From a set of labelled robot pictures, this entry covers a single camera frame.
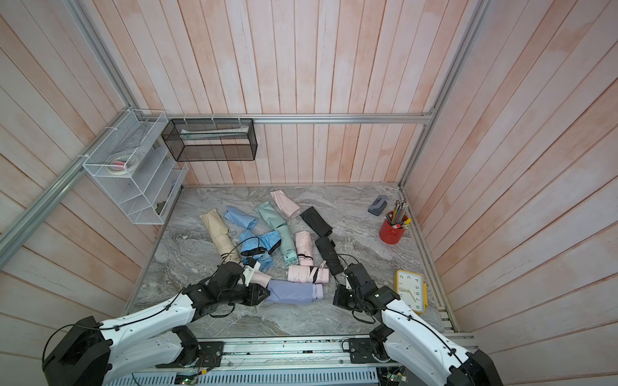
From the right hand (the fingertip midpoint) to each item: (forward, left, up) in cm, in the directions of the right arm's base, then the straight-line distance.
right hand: (333, 295), depth 84 cm
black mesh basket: (+46, +46, +34) cm, 73 cm away
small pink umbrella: (+21, +11, +3) cm, 24 cm away
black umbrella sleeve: (+33, +6, -1) cm, 34 cm away
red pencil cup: (+23, -23, +5) cm, 33 cm away
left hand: (-2, +24, +3) cm, 24 cm away
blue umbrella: (+16, +28, +6) cm, 33 cm away
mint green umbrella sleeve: (+35, +27, +1) cm, 44 cm away
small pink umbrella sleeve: (+42, +20, 0) cm, 46 cm away
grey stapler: (+41, -22, +2) cm, 46 cm away
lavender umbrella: (0, +14, +3) cm, 14 cm away
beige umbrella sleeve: (+22, +46, +2) cm, 51 cm away
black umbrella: (+19, +2, 0) cm, 19 cm away
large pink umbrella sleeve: (+5, +26, +3) cm, 27 cm away
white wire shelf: (+22, +63, +28) cm, 73 cm away
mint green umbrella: (+18, +17, +2) cm, 25 cm away
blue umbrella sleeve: (+31, +39, +3) cm, 50 cm away
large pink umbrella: (+7, +9, +2) cm, 12 cm away
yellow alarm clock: (+3, -28, 0) cm, 28 cm away
